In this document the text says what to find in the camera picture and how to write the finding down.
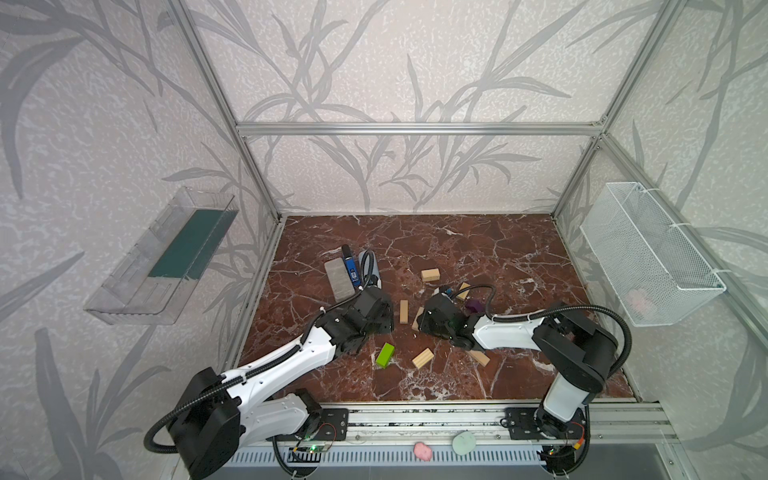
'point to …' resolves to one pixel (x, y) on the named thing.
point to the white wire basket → (653, 271)
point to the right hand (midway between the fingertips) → (416, 311)
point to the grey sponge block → (339, 279)
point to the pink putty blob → (422, 451)
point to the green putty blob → (464, 443)
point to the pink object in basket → (640, 302)
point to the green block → (385, 354)
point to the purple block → (477, 304)
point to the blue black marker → (350, 264)
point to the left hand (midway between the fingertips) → (391, 306)
